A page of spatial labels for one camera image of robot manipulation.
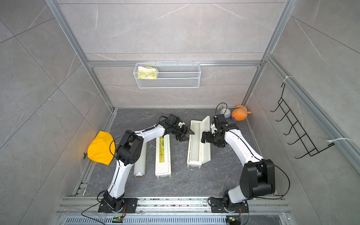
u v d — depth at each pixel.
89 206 0.75
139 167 0.80
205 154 0.85
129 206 0.73
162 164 0.80
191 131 0.91
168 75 1.01
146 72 0.88
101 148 0.96
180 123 0.89
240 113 1.07
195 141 0.91
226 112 1.12
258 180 0.42
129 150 0.57
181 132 0.86
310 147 0.60
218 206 0.73
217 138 0.71
